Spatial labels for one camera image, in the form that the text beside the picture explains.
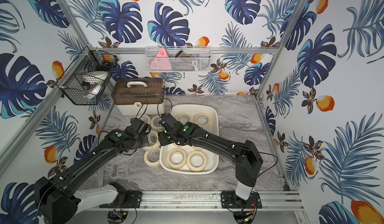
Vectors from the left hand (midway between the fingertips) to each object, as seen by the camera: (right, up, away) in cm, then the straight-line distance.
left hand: (143, 138), depth 79 cm
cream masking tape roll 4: (+17, -13, +8) cm, 23 cm away
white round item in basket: (-26, +32, +1) cm, 41 cm away
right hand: (+11, +1, -1) cm, 11 cm away
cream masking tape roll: (+5, -4, -2) cm, 7 cm away
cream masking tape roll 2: (+2, -15, +5) cm, 16 cm away
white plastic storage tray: (+38, -13, +9) cm, 41 cm away
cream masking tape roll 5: (+28, -14, +8) cm, 33 cm away
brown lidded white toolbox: (-7, +24, +13) cm, 28 cm away
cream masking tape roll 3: (+34, +8, +27) cm, 44 cm away
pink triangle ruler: (+7, +44, +11) cm, 46 cm away
